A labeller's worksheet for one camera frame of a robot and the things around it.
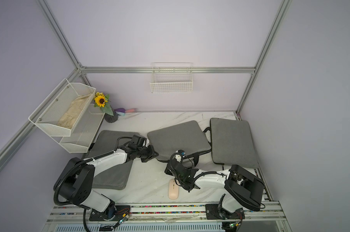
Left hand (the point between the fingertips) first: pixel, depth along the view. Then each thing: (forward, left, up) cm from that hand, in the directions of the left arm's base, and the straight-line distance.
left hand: (157, 154), depth 89 cm
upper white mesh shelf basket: (+12, +52, +25) cm, 59 cm away
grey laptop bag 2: (+17, -21, -5) cm, 27 cm away
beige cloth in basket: (+9, +45, +25) cm, 52 cm away
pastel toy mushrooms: (+42, +34, -3) cm, 54 cm away
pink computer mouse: (-20, -11, -4) cm, 23 cm away
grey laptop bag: (-13, +23, -3) cm, 26 cm away
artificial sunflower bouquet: (+31, +38, +18) cm, 52 cm away
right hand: (-7, -8, -2) cm, 11 cm away
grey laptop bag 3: (+11, -51, -4) cm, 53 cm away
